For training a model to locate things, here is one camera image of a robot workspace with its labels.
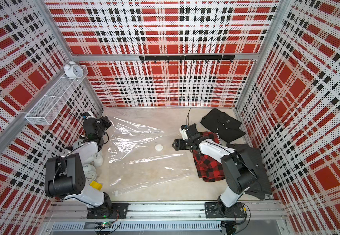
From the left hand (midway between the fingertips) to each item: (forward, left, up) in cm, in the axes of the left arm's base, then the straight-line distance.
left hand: (110, 115), depth 91 cm
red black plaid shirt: (-28, -60, -17) cm, 68 cm away
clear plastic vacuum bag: (-22, -20, -18) cm, 35 cm away
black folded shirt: (+7, -76, -17) cm, 78 cm away
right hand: (-14, -44, -11) cm, 48 cm away
